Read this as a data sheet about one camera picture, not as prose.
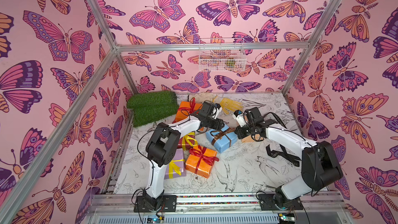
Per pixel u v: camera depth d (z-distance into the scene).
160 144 0.54
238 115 0.81
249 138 0.79
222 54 0.95
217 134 0.88
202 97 1.17
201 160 0.80
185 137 0.88
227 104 1.14
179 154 0.83
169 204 0.73
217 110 0.85
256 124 0.68
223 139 0.88
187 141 0.86
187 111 0.96
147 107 1.09
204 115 0.78
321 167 0.44
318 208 0.73
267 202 0.73
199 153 0.81
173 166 0.78
